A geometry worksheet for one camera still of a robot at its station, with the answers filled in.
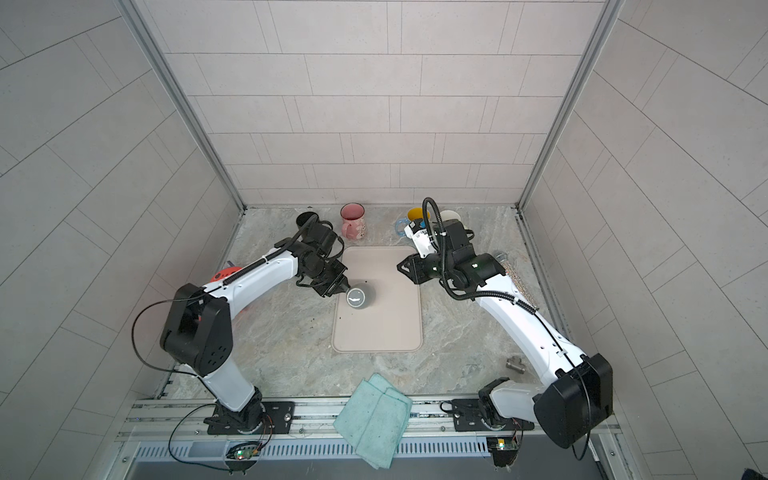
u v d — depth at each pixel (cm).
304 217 102
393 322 88
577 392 37
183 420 71
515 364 78
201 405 73
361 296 78
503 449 68
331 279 75
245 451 64
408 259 68
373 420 70
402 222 102
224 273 87
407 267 73
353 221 99
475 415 71
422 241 66
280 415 72
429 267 64
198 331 44
